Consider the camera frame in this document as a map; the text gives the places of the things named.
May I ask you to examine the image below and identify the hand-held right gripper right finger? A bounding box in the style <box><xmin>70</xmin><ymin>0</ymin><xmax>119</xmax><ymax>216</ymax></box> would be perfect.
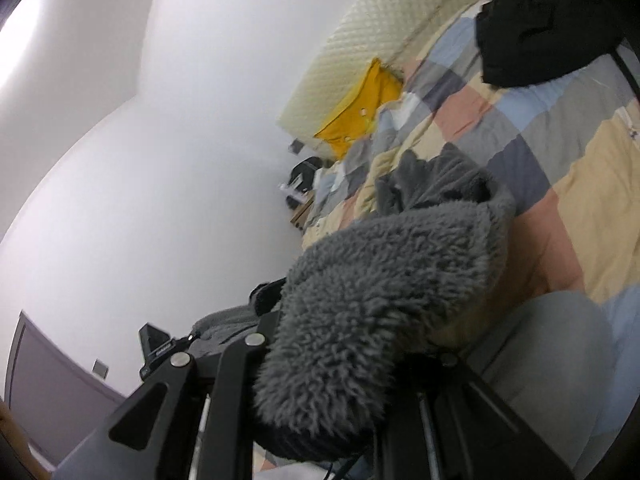
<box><xmin>380</xmin><ymin>350</ymin><xmax>576</xmax><ymax>480</ymax></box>

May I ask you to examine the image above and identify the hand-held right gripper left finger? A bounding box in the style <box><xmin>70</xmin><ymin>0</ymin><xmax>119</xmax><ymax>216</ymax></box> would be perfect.
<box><xmin>55</xmin><ymin>310</ymin><xmax>283</xmax><ymax>480</ymax></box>

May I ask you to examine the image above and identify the grey fleece jacket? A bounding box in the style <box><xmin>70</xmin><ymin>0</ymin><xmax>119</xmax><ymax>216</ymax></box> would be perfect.
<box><xmin>190</xmin><ymin>142</ymin><xmax>518</xmax><ymax>463</ymax></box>

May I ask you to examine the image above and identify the person's blue-grey clothing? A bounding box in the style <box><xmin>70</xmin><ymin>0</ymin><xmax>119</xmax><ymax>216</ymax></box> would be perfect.
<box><xmin>470</xmin><ymin>285</ymin><xmax>640</xmax><ymax>480</ymax></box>

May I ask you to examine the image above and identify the grey door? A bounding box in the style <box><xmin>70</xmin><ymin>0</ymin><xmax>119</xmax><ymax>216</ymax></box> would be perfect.
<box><xmin>2</xmin><ymin>310</ymin><xmax>128</xmax><ymax>466</ymax></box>

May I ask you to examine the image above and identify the wooden nightstand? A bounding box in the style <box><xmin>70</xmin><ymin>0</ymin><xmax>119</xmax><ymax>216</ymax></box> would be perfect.
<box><xmin>290</xmin><ymin>192</ymin><xmax>316</xmax><ymax>231</ymax></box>

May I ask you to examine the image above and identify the black bag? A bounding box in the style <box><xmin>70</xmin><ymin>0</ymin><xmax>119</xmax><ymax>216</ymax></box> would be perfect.
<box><xmin>286</xmin><ymin>156</ymin><xmax>326</xmax><ymax>211</ymax></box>

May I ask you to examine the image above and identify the patchwork checked blanket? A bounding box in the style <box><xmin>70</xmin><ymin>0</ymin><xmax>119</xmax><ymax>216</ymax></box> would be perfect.
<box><xmin>250</xmin><ymin>0</ymin><xmax>640</xmax><ymax>471</ymax></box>

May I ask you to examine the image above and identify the yellow pillow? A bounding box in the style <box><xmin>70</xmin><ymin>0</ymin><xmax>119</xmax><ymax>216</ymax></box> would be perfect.
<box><xmin>313</xmin><ymin>57</ymin><xmax>405</xmax><ymax>161</ymax></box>

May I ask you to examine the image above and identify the black jacket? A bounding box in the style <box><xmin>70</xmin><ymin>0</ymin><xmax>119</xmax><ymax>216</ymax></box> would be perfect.
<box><xmin>475</xmin><ymin>0</ymin><xmax>626</xmax><ymax>88</ymax></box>

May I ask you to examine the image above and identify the cream quilted headboard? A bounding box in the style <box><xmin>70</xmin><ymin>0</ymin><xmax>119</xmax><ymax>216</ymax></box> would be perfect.
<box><xmin>277</xmin><ymin>0</ymin><xmax>516</xmax><ymax>146</ymax></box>

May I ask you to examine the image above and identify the black strap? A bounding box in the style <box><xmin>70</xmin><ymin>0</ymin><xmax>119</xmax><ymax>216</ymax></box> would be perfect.
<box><xmin>612</xmin><ymin>50</ymin><xmax>640</xmax><ymax>96</ymax></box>

